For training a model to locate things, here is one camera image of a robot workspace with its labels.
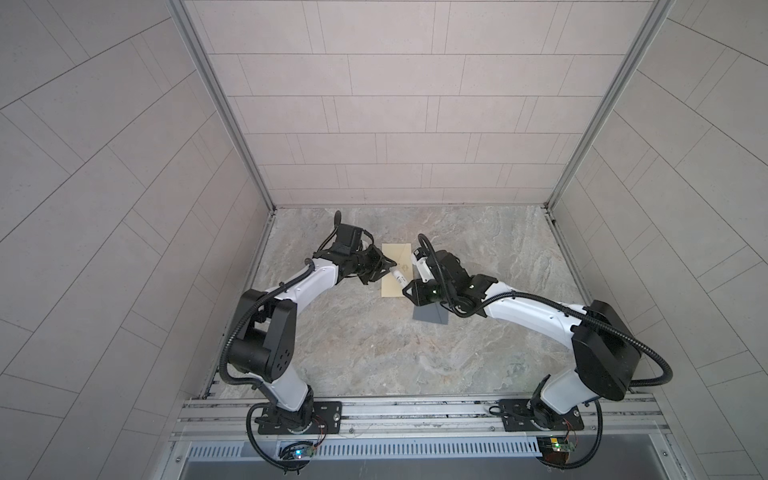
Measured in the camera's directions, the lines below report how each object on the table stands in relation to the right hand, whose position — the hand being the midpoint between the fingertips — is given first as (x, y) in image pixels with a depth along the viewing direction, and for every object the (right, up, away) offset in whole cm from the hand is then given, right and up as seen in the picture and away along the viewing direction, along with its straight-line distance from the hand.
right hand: (403, 293), depth 81 cm
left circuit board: (-24, -31, -17) cm, 42 cm away
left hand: (0, +9, +4) cm, 9 cm away
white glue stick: (-1, +4, +1) cm, 4 cm away
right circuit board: (+35, -33, -14) cm, 50 cm away
